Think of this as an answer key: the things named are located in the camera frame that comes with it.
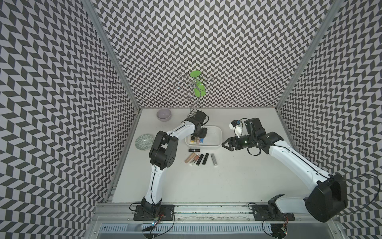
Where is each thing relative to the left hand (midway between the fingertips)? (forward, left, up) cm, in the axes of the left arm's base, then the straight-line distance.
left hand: (201, 134), depth 100 cm
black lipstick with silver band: (-17, +2, -2) cm, 18 cm away
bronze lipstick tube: (-3, +4, -1) cm, 5 cm away
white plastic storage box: (-1, -8, -3) cm, 9 cm away
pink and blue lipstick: (-4, 0, -1) cm, 4 cm away
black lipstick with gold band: (-18, -1, -2) cm, 18 cm away
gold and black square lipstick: (-4, +7, -1) cm, 8 cm away
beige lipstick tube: (-17, +8, -1) cm, 18 cm away
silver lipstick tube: (-17, -7, -2) cm, 19 cm away
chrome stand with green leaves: (+17, +3, +29) cm, 33 cm away
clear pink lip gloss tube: (-4, +3, -1) cm, 5 cm away
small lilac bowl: (+17, +28, +1) cm, 33 cm away
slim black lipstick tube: (-12, +4, -1) cm, 12 cm away
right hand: (-17, -13, +14) cm, 26 cm away
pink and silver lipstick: (-18, +5, 0) cm, 19 cm away
